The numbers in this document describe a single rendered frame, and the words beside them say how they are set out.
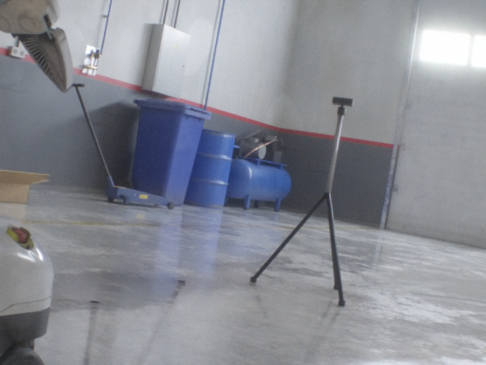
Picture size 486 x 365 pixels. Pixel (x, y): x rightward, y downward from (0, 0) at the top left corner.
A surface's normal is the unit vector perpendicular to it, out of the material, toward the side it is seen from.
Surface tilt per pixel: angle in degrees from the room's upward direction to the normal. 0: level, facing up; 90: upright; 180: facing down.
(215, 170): 90
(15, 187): 90
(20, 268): 90
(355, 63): 90
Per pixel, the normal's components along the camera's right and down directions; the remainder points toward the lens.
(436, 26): -0.48, -0.05
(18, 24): -0.42, 0.73
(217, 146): 0.34, 0.09
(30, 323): 0.87, 0.16
